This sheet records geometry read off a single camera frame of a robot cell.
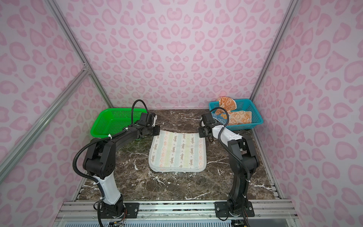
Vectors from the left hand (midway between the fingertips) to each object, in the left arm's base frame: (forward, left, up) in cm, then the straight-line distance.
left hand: (160, 127), depth 97 cm
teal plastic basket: (+24, -64, -4) cm, 69 cm away
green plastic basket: (+12, +43, -6) cm, 45 cm away
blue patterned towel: (+13, -46, -6) cm, 48 cm away
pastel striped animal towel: (-14, -12, -9) cm, 20 cm away
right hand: (-2, -30, -2) cm, 30 cm away
